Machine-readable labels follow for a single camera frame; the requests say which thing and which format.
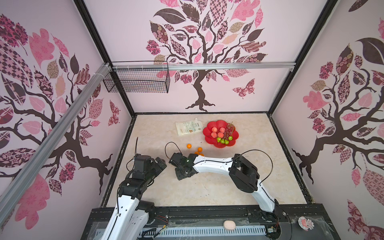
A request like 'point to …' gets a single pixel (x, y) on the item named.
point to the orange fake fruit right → (199, 149)
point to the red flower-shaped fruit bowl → (207, 132)
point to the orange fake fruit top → (189, 146)
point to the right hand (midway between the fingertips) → (179, 173)
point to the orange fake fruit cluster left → (197, 152)
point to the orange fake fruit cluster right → (201, 154)
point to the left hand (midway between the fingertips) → (160, 168)
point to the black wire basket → (138, 80)
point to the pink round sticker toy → (305, 223)
